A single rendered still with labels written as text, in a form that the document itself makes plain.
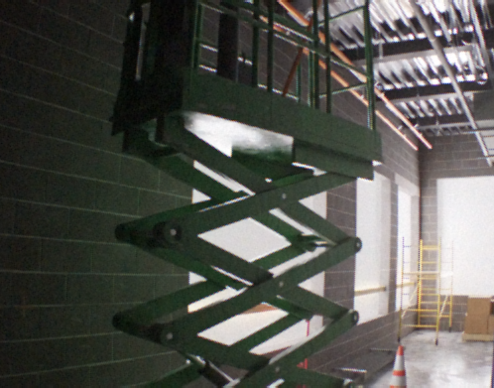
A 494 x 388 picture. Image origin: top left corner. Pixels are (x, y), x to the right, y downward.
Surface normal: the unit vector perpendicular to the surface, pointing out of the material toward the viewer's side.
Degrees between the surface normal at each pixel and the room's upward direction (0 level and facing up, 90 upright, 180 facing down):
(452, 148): 90
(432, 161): 90
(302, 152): 90
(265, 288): 90
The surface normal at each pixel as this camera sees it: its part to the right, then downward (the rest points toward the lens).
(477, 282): -0.56, -0.12
